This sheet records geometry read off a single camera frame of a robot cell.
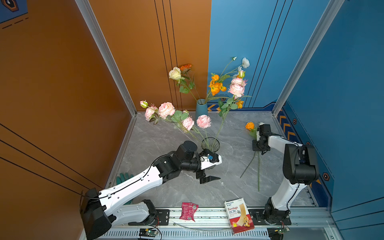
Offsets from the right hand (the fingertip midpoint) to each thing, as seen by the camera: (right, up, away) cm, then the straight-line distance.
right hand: (256, 146), depth 99 cm
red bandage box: (-20, -29, -30) cm, 46 cm away
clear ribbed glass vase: (-32, +4, -19) cm, 38 cm away
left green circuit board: (-64, -37, -29) cm, 79 cm away
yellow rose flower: (-2, +13, +7) cm, 15 cm away
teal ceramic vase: (-37, +26, 0) cm, 45 cm away
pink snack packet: (-45, -28, -25) cm, 59 cm away
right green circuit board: (-1, -35, -30) cm, 46 cm away
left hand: (-31, -4, -32) cm, 45 cm away
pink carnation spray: (-37, +16, -27) cm, 49 cm away
